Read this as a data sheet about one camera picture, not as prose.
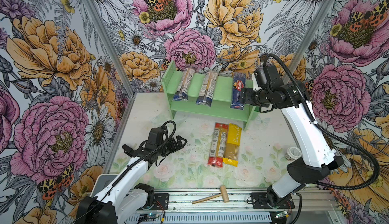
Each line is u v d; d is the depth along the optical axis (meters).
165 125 0.75
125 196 0.48
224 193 0.76
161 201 0.74
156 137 0.64
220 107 0.78
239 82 0.83
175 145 0.73
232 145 0.91
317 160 0.41
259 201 0.74
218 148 0.89
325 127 0.81
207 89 0.81
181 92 0.79
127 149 0.88
